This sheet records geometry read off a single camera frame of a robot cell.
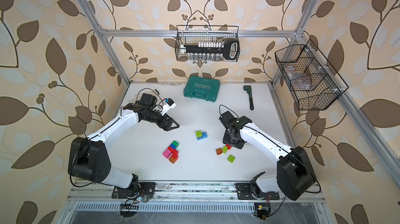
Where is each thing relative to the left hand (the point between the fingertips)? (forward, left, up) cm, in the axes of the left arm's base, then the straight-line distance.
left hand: (171, 120), depth 84 cm
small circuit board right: (-38, -46, -18) cm, 63 cm away
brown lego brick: (-12, -27, -13) cm, 32 cm away
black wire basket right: (+9, -70, +21) cm, 74 cm away
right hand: (-10, -32, -7) cm, 34 cm away
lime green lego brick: (-3, -15, -9) cm, 18 cm away
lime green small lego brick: (-16, -33, -13) cm, 39 cm away
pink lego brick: (-14, +2, -12) cm, 19 cm away
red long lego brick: (-13, -2, -13) cm, 19 cm away
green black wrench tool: (+35, -51, -12) cm, 63 cm away
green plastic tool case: (+32, -18, -9) cm, 38 cm away
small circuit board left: (-39, +15, -13) cm, 44 cm away
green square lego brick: (-8, -2, -13) cm, 15 cm away
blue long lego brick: (-3, -18, -12) cm, 22 cm away
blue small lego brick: (-10, -1, -12) cm, 16 cm away
